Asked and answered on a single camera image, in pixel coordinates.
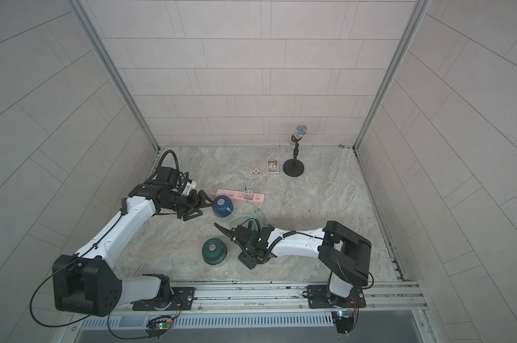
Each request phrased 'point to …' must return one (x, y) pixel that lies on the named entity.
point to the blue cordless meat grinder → (220, 204)
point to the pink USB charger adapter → (249, 196)
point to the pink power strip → (258, 198)
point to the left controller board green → (158, 326)
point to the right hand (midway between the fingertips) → (249, 257)
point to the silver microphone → (300, 131)
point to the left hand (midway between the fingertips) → (212, 204)
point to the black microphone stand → (293, 167)
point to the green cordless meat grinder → (214, 251)
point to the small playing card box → (272, 167)
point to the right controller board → (344, 321)
